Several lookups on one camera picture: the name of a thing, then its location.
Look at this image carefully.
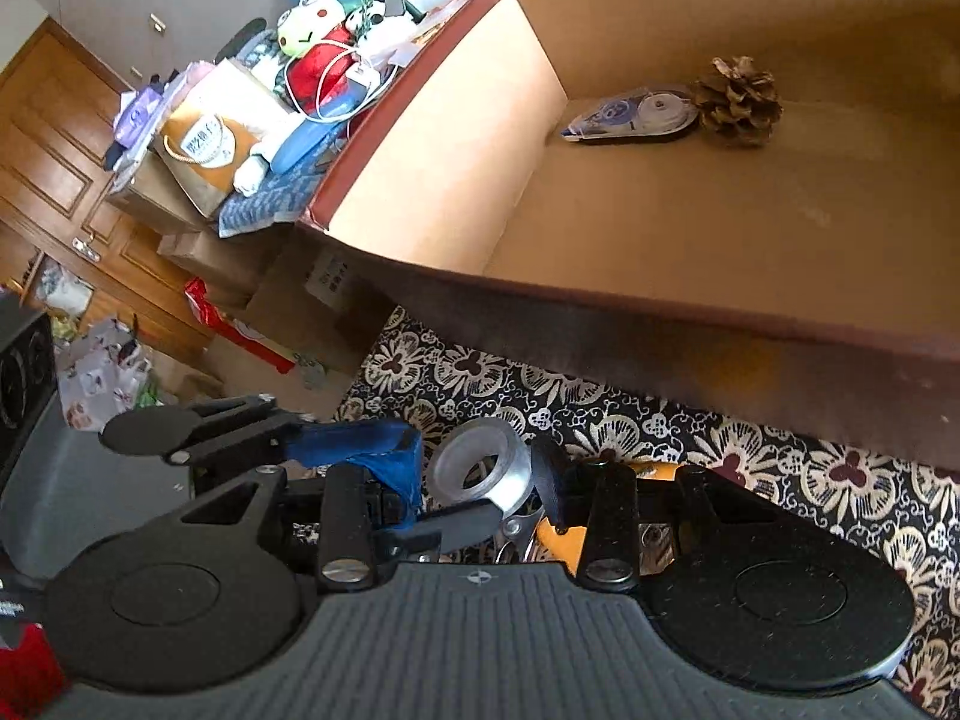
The white charging cable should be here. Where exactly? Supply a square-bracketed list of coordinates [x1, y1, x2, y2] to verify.
[285, 43, 400, 122]

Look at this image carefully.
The panda plush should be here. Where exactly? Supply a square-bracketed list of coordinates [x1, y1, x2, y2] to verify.
[349, 0, 412, 44]

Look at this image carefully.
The brown pine cone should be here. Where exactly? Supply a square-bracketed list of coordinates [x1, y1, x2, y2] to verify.
[688, 55, 785, 149]

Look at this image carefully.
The large labelled cardboard box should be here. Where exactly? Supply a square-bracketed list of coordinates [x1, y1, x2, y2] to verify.
[210, 229, 392, 392]

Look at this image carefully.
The yellow tape measure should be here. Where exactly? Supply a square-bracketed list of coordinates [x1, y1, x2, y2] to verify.
[534, 460, 683, 578]

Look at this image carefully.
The orange white paper bag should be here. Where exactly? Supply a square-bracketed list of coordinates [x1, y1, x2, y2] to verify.
[154, 60, 290, 218]

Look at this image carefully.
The floral patterned cloth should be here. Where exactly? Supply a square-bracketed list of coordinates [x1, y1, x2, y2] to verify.
[334, 304, 960, 713]

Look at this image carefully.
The blue correction tape dispenser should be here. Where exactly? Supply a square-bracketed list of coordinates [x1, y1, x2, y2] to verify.
[561, 86, 700, 143]

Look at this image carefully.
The wooden door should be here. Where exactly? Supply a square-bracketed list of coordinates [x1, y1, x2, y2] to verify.
[0, 15, 218, 361]

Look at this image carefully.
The black box with rings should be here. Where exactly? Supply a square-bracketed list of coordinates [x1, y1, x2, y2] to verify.
[0, 311, 55, 481]

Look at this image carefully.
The blue patterned cloth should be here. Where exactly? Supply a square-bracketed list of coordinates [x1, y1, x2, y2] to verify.
[217, 165, 323, 237]

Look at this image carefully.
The green frog plush red body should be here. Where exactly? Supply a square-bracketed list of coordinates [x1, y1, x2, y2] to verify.
[276, 0, 357, 102]

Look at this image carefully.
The plain cardboard box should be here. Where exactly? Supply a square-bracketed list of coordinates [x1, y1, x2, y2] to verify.
[109, 154, 220, 235]

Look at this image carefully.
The small silver tape roll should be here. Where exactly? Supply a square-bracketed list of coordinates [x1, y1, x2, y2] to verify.
[427, 418, 535, 520]

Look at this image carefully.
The floral gift bag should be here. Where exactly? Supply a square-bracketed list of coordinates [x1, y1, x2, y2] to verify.
[56, 319, 155, 432]

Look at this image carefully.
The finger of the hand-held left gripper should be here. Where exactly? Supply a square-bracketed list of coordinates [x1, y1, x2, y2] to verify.
[169, 394, 413, 467]
[375, 499, 505, 557]

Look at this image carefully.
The purple packet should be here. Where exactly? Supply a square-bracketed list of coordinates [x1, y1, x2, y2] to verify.
[112, 86, 170, 147]

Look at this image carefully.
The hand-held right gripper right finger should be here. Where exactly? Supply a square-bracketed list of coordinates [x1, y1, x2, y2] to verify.
[529, 436, 822, 592]

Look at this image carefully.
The red cloth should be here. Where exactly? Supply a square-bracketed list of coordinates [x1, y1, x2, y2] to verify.
[0, 622, 68, 720]

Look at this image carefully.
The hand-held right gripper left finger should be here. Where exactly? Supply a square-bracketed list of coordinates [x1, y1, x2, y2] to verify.
[161, 427, 425, 592]

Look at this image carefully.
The brown cardboard box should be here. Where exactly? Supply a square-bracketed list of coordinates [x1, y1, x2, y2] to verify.
[296, 0, 960, 470]

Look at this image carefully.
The red bag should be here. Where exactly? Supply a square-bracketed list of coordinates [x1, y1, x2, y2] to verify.
[184, 277, 297, 374]

